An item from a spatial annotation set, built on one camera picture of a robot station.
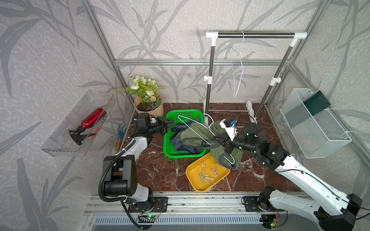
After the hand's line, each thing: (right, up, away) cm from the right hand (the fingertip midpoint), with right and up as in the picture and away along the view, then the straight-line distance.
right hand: (214, 136), depth 67 cm
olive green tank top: (-12, -5, +20) cm, 24 cm away
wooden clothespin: (-4, -21, +19) cm, 29 cm away
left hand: (-21, +7, +15) cm, 27 cm away
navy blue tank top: (-21, -6, +21) cm, 30 cm away
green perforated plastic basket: (-26, -13, +25) cm, 38 cm away
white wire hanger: (-3, +4, -2) cm, 5 cm away
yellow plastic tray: (-3, -24, +17) cm, 29 cm away
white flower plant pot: (-41, +21, +29) cm, 54 cm away
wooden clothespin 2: (-1, -26, +14) cm, 29 cm away
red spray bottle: (-60, +2, -6) cm, 61 cm away
